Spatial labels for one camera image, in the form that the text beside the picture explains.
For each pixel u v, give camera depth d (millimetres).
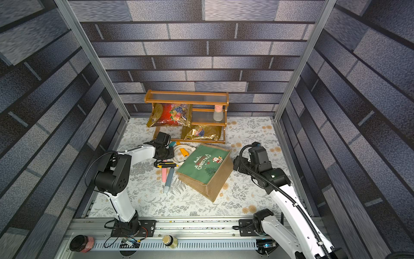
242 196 838
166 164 923
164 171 921
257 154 542
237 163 680
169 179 895
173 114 943
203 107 1177
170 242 610
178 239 753
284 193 453
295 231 426
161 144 793
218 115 970
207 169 797
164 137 808
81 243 658
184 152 1006
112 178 501
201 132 1046
